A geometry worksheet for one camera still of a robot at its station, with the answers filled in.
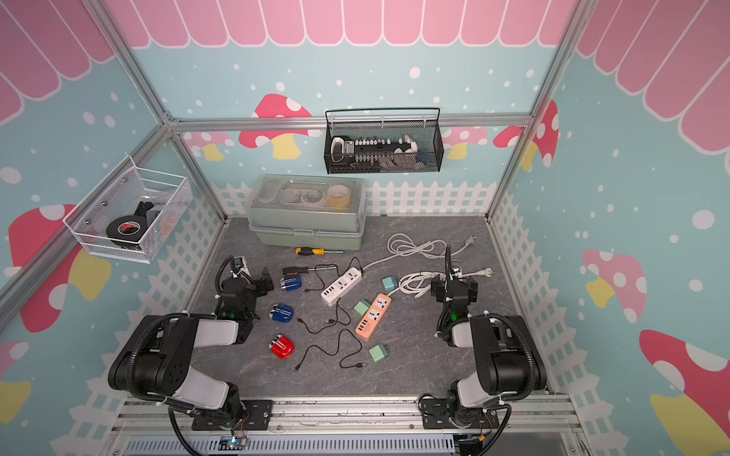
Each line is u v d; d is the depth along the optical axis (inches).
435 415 29.1
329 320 35.9
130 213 28.5
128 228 27.6
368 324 34.3
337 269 40.5
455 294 27.7
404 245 43.2
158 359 18.0
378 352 32.7
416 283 39.1
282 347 32.7
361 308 36.2
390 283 38.4
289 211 41.5
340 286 38.1
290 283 38.1
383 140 36.1
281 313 36.1
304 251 41.6
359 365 32.5
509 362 17.6
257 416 29.2
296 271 39.5
